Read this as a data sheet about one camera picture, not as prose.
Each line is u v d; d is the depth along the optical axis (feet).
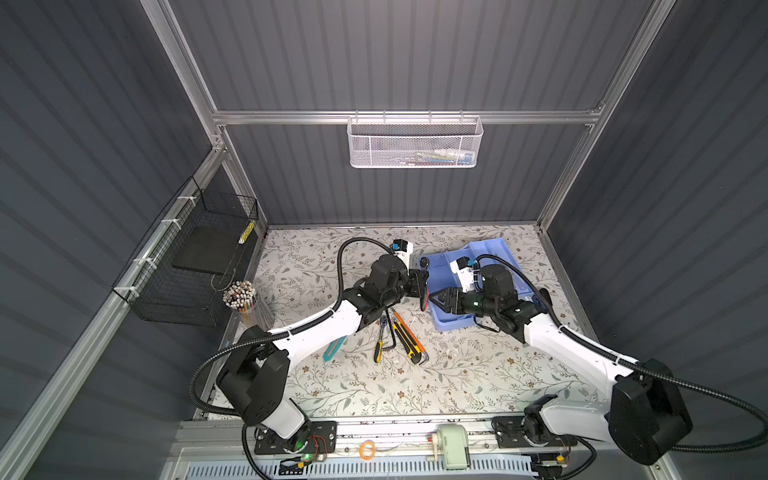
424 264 2.64
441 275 3.33
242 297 2.59
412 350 2.84
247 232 2.68
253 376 1.42
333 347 2.91
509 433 2.38
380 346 2.89
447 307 2.40
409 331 3.01
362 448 2.37
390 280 2.07
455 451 2.21
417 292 2.32
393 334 2.99
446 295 2.42
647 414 1.34
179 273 2.36
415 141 4.05
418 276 2.32
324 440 2.37
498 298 2.07
